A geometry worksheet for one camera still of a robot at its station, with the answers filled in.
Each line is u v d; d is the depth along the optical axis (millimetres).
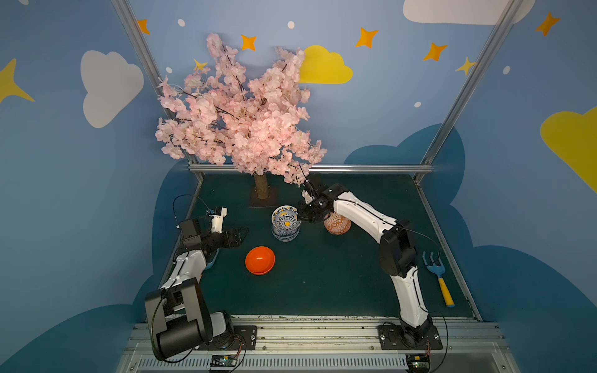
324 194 685
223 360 718
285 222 936
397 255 553
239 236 782
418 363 720
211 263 905
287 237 920
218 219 783
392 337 749
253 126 650
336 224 1017
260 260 883
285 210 933
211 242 744
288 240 933
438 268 907
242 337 752
